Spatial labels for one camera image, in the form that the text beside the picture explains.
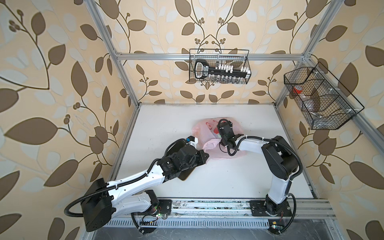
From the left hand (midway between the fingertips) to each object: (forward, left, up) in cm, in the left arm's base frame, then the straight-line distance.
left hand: (212, 155), depth 74 cm
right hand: (+21, -2, -13) cm, 25 cm away
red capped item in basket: (+39, -51, +12) cm, 65 cm away
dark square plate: (-4, +15, -17) cm, 23 cm away
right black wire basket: (+22, -55, +17) cm, 62 cm away
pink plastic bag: (+15, +2, -4) cm, 16 cm away
